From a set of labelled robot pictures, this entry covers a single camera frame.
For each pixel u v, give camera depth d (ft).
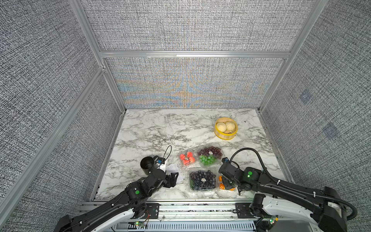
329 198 1.36
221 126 3.28
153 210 2.41
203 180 2.53
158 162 2.27
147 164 2.82
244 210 2.40
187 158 2.91
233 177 1.95
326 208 1.31
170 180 2.28
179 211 2.45
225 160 2.40
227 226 2.30
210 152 2.88
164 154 3.16
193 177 2.66
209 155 2.88
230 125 3.32
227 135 3.29
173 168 2.88
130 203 1.75
